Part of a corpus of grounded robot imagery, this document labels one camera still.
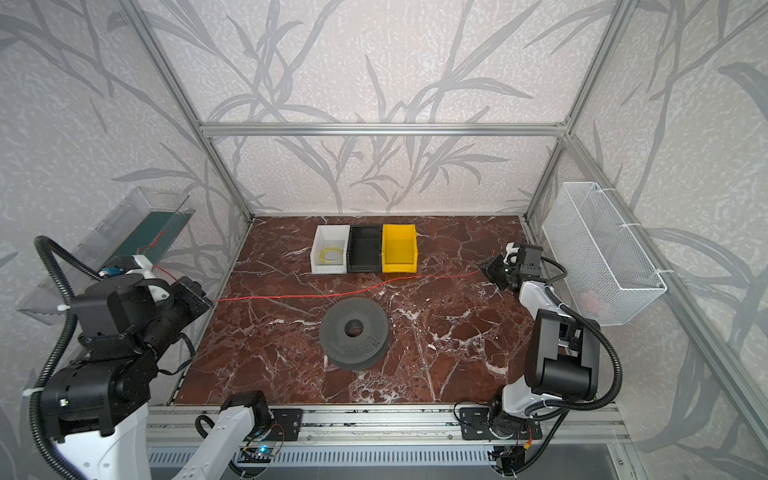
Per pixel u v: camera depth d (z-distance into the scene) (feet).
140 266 1.53
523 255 2.39
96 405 1.03
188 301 1.58
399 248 3.55
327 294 3.25
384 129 3.16
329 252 3.55
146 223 2.48
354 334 2.82
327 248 3.60
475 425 2.41
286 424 2.41
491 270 2.70
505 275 2.63
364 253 3.54
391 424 2.48
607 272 2.00
